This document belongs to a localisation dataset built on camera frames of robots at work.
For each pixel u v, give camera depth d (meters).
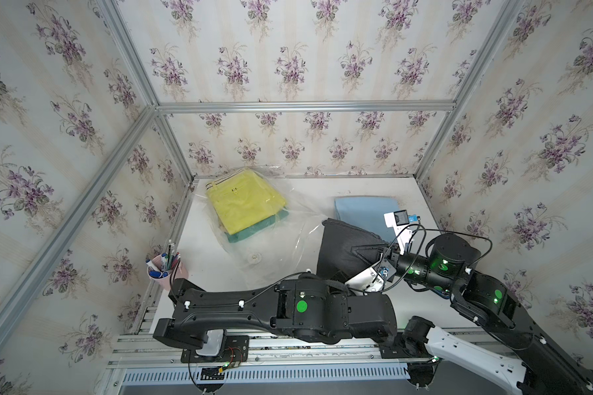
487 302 0.41
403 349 0.66
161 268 0.82
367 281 0.44
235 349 0.72
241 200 0.99
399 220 0.50
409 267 0.49
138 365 0.73
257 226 0.94
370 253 0.52
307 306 0.32
